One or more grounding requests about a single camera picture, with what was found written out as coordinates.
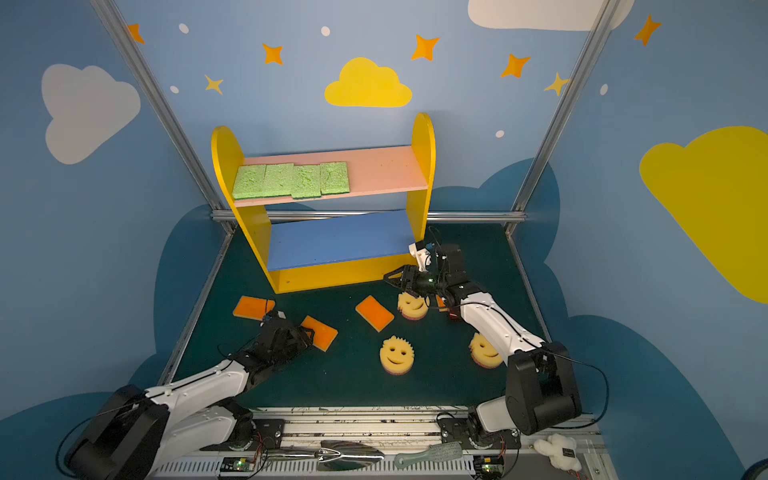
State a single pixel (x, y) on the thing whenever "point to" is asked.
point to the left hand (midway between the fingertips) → (311, 333)
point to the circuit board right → (489, 467)
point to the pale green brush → (436, 452)
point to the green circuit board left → (237, 464)
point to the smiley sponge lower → (396, 355)
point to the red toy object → (453, 315)
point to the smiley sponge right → (484, 353)
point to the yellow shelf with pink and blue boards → (342, 240)
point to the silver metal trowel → (337, 456)
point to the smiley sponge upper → (412, 308)
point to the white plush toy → (561, 450)
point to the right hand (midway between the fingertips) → (391, 277)
